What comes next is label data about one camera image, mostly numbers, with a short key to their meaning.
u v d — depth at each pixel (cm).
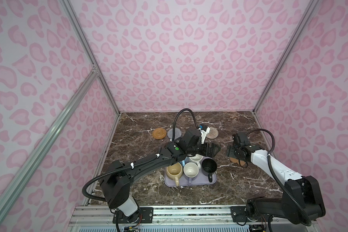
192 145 61
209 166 86
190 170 87
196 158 85
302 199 41
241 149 65
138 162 47
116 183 42
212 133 107
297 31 77
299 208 38
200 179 84
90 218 74
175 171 87
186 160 60
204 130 68
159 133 107
